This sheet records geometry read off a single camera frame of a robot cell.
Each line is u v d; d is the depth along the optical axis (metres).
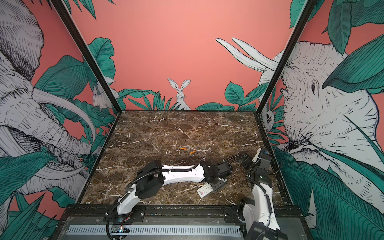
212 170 0.64
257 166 0.64
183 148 0.99
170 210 0.77
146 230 0.70
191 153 0.97
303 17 0.72
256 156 0.76
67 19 0.73
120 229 0.70
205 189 0.80
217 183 0.75
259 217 0.44
